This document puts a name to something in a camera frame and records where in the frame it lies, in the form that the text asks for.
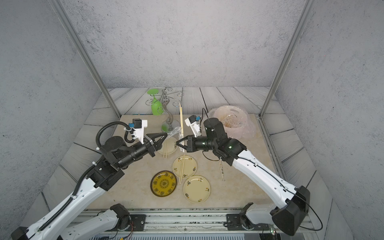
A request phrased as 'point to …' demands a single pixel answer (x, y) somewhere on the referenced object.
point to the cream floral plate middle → (189, 167)
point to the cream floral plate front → (196, 189)
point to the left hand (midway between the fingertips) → (168, 136)
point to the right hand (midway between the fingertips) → (177, 144)
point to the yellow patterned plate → (163, 183)
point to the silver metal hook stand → (170, 126)
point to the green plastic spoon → (156, 106)
